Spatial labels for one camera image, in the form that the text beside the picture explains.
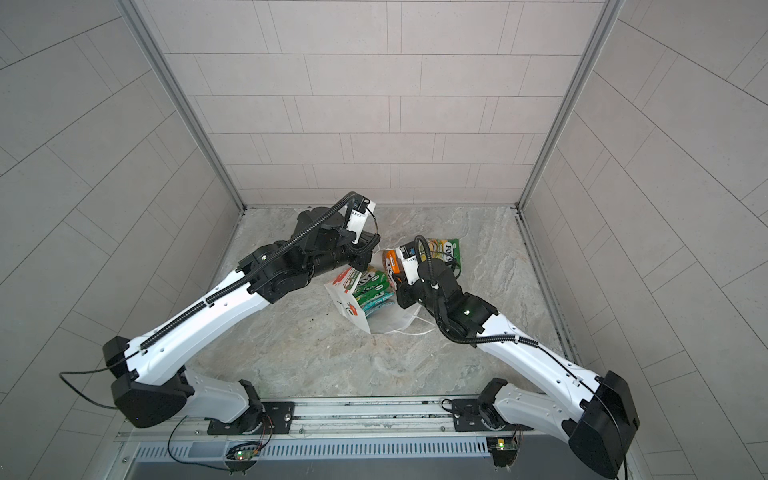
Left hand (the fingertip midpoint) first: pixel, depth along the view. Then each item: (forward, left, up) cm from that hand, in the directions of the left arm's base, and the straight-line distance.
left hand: (388, 237), depth 64 cm
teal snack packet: (-6, +5, -24) cm, 25 cm away
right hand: (-2, -1, -14) cm, 14 cm away
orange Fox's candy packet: (0, 0, -11) cm, 11 cm away
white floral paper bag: (-10, -2, -23) cm, 25 cm away
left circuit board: (-37, +31, -30) cm, 56 cm away
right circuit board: (-35, -27, -34) cm, 56 cm away
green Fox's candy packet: (0, +5, -21) cm, 22 cm away
